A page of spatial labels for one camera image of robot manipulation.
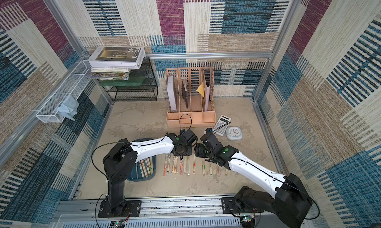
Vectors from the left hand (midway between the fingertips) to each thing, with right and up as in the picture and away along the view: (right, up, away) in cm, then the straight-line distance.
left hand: (189, 151), depth 91 cm
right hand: (+6, +4, -8) cm, 11 cm away
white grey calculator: (+22, +15, +13) cm, 30 cm away
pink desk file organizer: (0, +34, +16) cm, 38 cm away
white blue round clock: (+29, +10, +8) cm, 32 cm away
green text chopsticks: (+9, -8, -5) cm, 13 cm away
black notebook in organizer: (-3, +37, +12) cm, 39 cm away
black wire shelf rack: (-33, +41, +29) cm, 60 cm away
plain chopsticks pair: (+12, -8, -5) cm, 16 cm away
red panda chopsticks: (+3, -7, -4) cm, 9 cm away
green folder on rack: (-36, +43, +4) cm, 56 cm away
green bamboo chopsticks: (-12, -7, -4) cm, 14 cm away
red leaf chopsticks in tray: (-4, -8, -4) cm, 10 cm away
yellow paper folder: (+7, +37, -1) cm, 38 cm away
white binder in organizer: (-12, +38, +7) cm, 41 cm away
